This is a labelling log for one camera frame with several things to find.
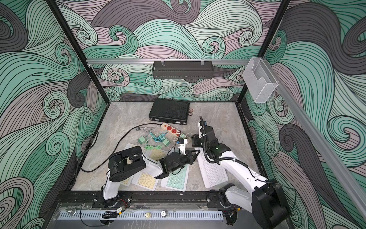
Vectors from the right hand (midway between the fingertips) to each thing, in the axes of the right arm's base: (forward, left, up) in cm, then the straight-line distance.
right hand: (191, 137), depth 83 cm
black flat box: (+28, +14, -7) cm, 32 cm away
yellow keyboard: (-21, +27, -13) cm, 36 cm away
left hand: (-8, -5, -2) cm, 9 cm away
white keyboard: (-18, -12, -11) cm, 24 cm away
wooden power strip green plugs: (+12, +12, -10) cm, 20 cm away
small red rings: (+33, -2, -13) cm, 35 cm away
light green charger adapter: (+5, +33, -11) cm, 36 cm away
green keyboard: (-21, +9, -13) cm, 26 cm away
